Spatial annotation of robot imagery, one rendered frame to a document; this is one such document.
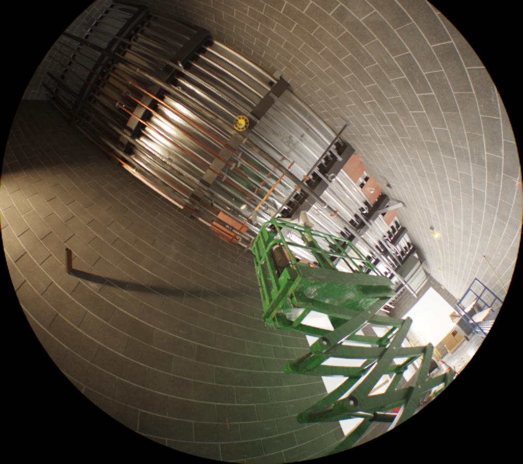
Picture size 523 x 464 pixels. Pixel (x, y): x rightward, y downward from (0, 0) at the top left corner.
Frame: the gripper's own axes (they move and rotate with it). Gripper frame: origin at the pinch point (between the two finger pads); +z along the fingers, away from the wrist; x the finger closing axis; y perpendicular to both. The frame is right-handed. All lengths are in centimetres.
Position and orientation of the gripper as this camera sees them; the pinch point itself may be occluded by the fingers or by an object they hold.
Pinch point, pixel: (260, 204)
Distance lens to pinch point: 318.8
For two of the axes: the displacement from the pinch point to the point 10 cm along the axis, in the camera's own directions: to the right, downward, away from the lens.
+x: 3.4, 4.7, -8.1
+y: 6.1, -7.7, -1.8
